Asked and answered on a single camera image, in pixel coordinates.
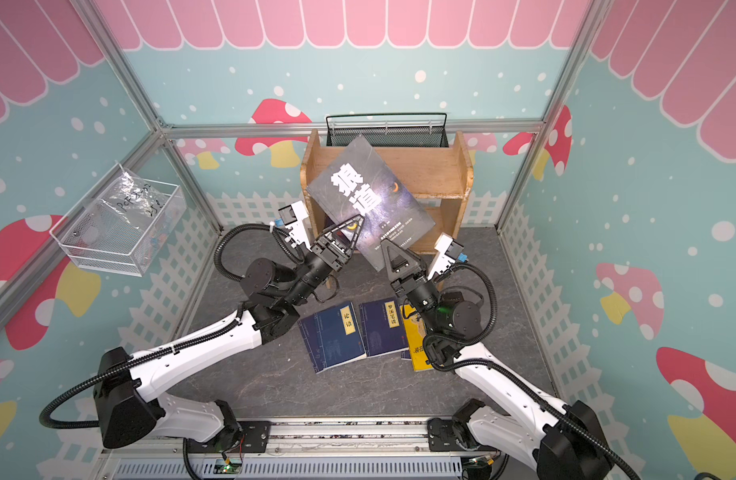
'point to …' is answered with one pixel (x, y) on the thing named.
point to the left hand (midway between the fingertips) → (367, 225)
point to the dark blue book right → (383, 327)
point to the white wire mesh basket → (125, 229)
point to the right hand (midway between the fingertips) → (383, 245)
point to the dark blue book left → (333, 337)
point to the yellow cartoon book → (415, 333)
